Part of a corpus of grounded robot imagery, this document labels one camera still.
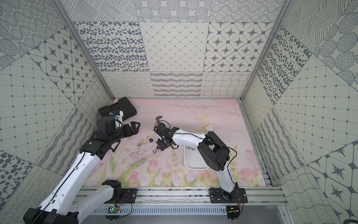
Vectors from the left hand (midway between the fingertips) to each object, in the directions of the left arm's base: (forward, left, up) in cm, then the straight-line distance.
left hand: (132, 122), depth 76 cm
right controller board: (-37, -56, -28) cm, 72 cm away
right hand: (-2, -16, -22) cm, 27 cm away
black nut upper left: (+2, -6, -24) cm, 25 cm away
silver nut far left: (-2, +2, -24) cm, 24 cm away
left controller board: (-38, +8, -26) cm, 47 cm away
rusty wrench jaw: (+21, -7, -23) cm, 32 cm away
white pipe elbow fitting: (+11, -47, -21) cm, 52 cm away
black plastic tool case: (+33, +23, -20) cm, 45 cm away
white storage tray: (-12, -35, -20) cm, 42 cm away
